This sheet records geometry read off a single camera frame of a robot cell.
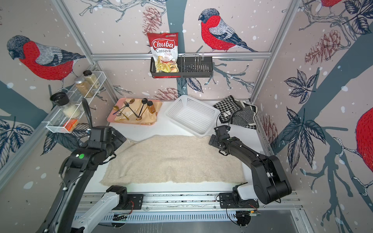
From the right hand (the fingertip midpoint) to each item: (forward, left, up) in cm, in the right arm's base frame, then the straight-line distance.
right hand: (217, 141), depth 92 cm
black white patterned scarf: (+23, -16, +4) cm, 28 cm away
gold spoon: (+28, +79, -1) cm, 84 cm away
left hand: (-11, +53, +21) cm, 58 cm away
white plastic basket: (+24, +16, -3) cm, 29 cm away
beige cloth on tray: (+22, +53, -2) cm, 58 cm away
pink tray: (+22, +80, -2) cm, 84 cm away
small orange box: (-10, +72, +30) cm, 79 cm away
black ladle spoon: (+37, +58, -1) cm, 69 cm away
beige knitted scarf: (-12, +29, -2) cm, 32 cm away
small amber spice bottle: (+25, +49, +4) cm, 55 cm away
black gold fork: (+32, +71, -2) cm, 78 cm away
